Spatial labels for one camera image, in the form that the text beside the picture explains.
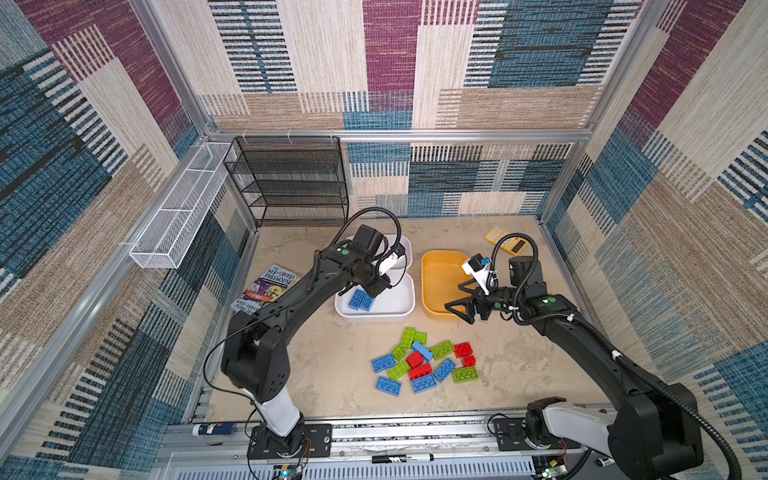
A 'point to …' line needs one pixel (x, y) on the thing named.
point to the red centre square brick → (415, 359)
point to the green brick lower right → (465, 374)
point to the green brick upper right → (442, 349)
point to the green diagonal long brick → (399, 370)
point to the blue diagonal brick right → (444, 369)
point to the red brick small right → (469, 361)
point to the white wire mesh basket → (162, 237)
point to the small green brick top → (421, 337)
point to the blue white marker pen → (214, 429)
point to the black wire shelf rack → (291, 181)
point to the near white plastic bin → (395, 303)
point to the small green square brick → (398, 352)
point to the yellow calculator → (514, 244)
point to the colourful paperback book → (269, 284)
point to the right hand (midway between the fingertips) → (456, 299)
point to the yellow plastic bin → (442, 273)
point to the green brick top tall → (408, 337)
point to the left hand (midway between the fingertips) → (382, 275)
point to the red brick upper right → (463, 350)
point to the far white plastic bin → (403, 262)
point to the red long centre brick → (420, 372)
